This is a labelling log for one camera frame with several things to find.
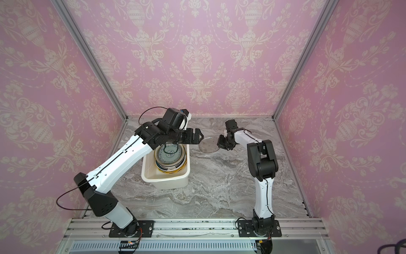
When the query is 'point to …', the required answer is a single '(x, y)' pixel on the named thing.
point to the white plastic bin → (153, 178)
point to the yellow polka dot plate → (173, 172)
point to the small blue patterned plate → (170, 154)
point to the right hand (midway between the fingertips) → (219, 144)
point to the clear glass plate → (209, 145)
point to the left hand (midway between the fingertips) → (197, 138)
